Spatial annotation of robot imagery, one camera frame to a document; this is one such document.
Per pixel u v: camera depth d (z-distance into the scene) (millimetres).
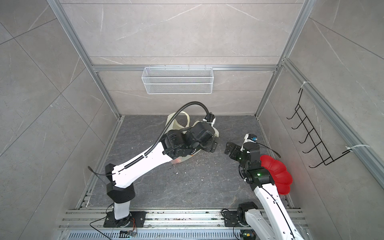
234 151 660
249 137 660
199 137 459
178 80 1001
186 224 730
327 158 582
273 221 414
